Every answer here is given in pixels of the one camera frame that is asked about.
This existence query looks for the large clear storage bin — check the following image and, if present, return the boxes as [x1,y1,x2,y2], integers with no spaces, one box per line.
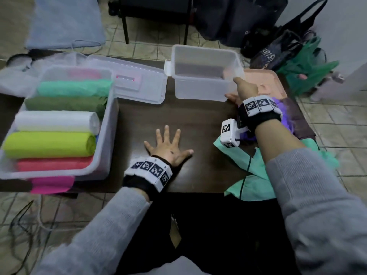
[0,65,120,195]

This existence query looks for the small clear plastic bin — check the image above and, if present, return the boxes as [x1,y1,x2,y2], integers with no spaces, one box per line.
[164,44,246,103]

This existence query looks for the green plastic bag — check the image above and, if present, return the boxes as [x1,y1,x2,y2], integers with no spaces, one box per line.
[276,36,340,97]

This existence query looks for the white bag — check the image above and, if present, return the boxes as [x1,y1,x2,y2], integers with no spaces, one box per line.
[14,110,101,136]

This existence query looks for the purple bag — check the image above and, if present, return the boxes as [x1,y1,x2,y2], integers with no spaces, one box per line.
[240,97,295,141]

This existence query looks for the black right camera cable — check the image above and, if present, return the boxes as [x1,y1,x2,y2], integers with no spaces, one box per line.
[239,155,253,199]

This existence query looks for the blue-grey floor mat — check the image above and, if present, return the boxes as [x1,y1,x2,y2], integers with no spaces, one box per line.
[24,0,107,51]

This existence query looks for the translucent zipper bag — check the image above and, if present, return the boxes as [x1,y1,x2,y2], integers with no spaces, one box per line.
[0,51,89,98]

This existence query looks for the black chair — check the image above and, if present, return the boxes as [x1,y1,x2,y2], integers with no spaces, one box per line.
[108,0,195,45]

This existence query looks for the olive green bag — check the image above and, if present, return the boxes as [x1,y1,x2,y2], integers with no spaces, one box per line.
[24,95,109,118]

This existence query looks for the black smartphone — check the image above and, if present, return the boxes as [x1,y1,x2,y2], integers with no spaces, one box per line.
[169,214,183,249]

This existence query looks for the person's left forearm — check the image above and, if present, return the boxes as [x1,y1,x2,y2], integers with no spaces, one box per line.
[31,187,153,275]

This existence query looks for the black right wristband with markers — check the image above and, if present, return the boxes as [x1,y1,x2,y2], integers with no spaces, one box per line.
[237,95,284,134]

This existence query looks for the person's left hand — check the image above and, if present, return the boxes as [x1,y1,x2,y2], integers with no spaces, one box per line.
[143,125,195,167]

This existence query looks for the person's black trousers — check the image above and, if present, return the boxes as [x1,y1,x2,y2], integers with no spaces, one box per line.
[116,193,302,275]

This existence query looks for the yellow-green bag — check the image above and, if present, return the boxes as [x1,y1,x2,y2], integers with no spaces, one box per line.
[2,131,97,160]

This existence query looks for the red plastic bag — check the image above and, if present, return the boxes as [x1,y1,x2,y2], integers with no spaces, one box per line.
[16,156,94,173]

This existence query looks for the person's right hand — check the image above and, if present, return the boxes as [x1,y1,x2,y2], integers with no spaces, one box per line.
[225,76,260,107]

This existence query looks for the pair of black shoes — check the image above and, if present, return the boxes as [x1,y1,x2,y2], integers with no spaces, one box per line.
[107,0,120,17]

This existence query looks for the clear lid pink handle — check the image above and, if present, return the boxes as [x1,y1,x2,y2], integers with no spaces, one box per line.
[86,54,169,106]

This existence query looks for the tangled dark floor cables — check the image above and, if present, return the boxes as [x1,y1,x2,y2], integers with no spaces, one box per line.
[0,194,74,275]

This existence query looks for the person's right forearm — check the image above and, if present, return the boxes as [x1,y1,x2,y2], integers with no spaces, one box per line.
[254,118,367,275]

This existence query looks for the black wristband with markers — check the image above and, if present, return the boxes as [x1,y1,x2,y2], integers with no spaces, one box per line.
[122,155,174,200]
[237,95,284,134]

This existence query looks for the white cable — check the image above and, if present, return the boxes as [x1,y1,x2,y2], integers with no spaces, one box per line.
[71,39,106,49]

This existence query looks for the dark patterned bag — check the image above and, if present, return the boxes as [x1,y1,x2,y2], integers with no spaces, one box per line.
[249,0,329,71]

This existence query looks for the black left wristband with markers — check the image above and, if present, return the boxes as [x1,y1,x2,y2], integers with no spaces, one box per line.
[122,155,174,200]

